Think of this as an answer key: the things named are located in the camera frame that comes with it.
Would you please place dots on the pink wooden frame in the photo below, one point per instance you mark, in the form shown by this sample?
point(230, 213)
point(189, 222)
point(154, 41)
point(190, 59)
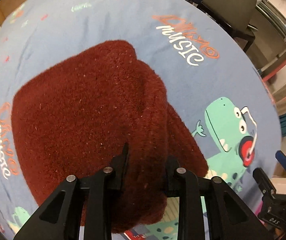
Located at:
point(283, 64)

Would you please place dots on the dark red knit sweater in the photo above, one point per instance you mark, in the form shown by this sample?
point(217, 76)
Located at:
point(75, 117)

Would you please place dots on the grey office chair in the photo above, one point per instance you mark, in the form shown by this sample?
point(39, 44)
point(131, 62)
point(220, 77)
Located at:
point(233, 16)

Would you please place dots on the blue dinosaur print bedsheet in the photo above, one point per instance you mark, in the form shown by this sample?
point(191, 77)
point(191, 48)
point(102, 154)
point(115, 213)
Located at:
point(210, 82)

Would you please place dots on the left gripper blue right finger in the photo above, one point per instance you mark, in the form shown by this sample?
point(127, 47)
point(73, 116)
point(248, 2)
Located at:
point(172, 186)

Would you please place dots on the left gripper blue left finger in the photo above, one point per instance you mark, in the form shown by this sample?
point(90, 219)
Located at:
point(119, 165)

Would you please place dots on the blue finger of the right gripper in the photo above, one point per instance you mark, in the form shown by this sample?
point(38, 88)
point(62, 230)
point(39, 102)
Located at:
point(263, 181)
point(281, 157)

